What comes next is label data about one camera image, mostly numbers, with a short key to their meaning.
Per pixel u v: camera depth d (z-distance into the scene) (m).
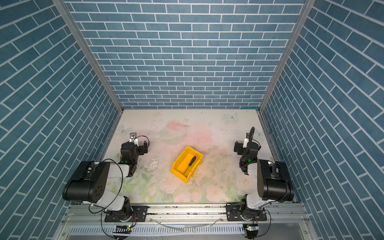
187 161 0.92
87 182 0.46
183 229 0.71
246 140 0.84
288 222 0.76
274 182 0.46
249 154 0.72
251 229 0.74
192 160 0.91
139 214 0.74
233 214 0.74
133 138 0.79
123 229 0.72
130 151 0.72
